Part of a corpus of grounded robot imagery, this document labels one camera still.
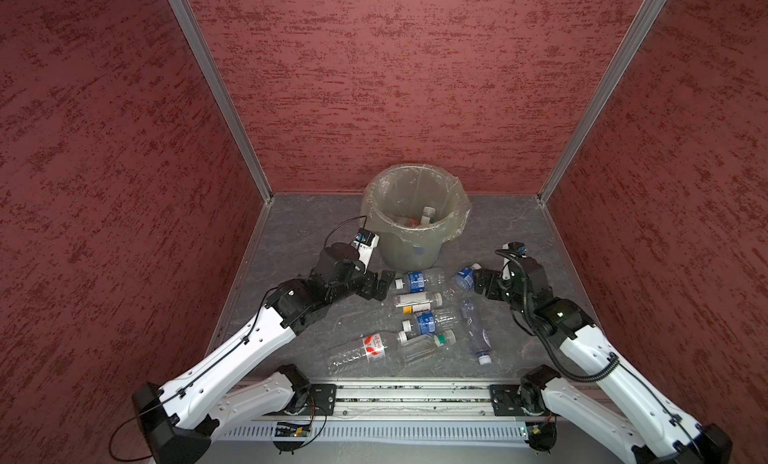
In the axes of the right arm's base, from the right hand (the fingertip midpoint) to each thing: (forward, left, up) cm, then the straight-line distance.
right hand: (485, 280), depth 79 cm
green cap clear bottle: (-12, +19, -16) cm, 28 cm away
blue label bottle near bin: (+6, +18, -10) cm, 21 cm away
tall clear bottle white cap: (-8, 0, -14) cm, 16 cm away
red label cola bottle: (+27, +19, -6) cm, 34 cm away
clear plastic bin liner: (+30, +17, -1) cm, 34 cm away
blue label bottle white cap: (+7, +2, -11) cm, 13 cm away
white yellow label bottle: (0, +17, -12) cm, 21 cm away
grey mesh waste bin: (+14, +21, -9) cm, 26 cm away
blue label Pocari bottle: (-7, +14, -10) cm, 19 cm away
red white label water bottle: (-14, +30, -10) cm, 35 cm away
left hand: (-1, +29, +7) cm, 30 cm away
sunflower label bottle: (+27, +12, -4) cm, 30 cm away
